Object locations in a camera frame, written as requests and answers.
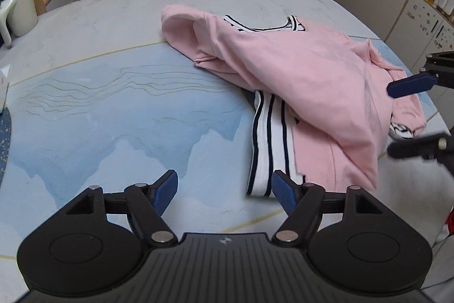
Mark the tissue pack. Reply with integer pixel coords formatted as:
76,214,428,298
0,64,11,114

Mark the pink sweatshirt with striped hem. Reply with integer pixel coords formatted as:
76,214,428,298
161,5,426,197

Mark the white mug with handle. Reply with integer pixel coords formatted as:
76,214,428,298
0,0,38,47

